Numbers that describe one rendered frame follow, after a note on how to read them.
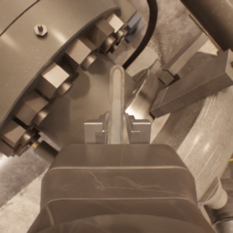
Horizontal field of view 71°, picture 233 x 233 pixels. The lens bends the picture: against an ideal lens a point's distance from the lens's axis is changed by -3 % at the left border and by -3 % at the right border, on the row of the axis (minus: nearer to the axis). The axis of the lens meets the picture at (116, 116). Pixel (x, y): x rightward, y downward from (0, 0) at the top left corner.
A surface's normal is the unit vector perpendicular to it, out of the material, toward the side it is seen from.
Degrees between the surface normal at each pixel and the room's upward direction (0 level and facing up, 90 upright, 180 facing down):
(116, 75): 5
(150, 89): 55
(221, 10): 18
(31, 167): 0
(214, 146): 31
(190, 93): 41
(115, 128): 5
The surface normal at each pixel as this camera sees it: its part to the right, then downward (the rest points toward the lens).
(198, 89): -0.47, 0.70
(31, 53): 0.19, 0.08
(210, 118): -0.09, -0.47
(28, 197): -0.04, 0.33
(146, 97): 0.47, -0.28
